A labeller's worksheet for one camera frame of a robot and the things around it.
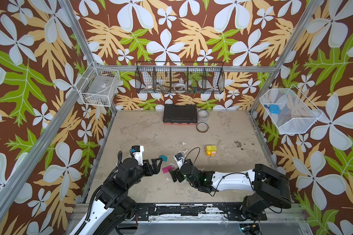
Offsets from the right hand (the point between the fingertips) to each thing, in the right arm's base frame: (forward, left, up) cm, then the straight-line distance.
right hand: (173, 166), depth 82 cm
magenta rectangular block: (+2, +5, -9) cm, 11 cm away
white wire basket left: (+40, +45, +27) cm, 66 cm away
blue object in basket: (+28, -60, +18) cm, 69 cm away
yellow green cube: (+12, -25, -1) cm, 28 cm away
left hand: (-1, +9, +13) cm, 15 cm away
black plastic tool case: (+46, -5, -6) cm, 47 cm away
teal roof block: (+9, +6, -7) cm, 13 cm away
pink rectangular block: (+11, -26, -5) cm, 28 cm away
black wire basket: (+53, -5, +23) cm, 58 cm away
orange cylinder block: (+13, -21, -5) cm, 25 cm away
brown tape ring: (+34, -22, -8) cm, 41 cm away
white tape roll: (+50, -5, +18) cm, 53 cm away
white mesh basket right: (+23, -68, +19) cm, 74 cm away
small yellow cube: (+12, -22, -1) cm, 25 cm away
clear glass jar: (+46, -24, -8) cm, 53 cm away
